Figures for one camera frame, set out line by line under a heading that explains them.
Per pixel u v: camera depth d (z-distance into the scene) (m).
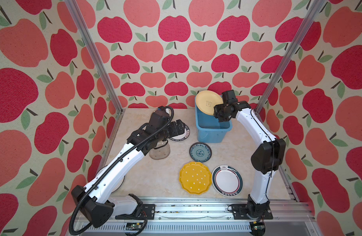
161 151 0.98
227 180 0.88
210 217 0.73
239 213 0.73
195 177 0.85
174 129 0.62
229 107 0.65
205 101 0.96
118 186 0.81
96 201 0.38
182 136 1.03
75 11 0.71
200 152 0.96
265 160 0.51
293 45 0.83
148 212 0.75
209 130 0.90
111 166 0.42
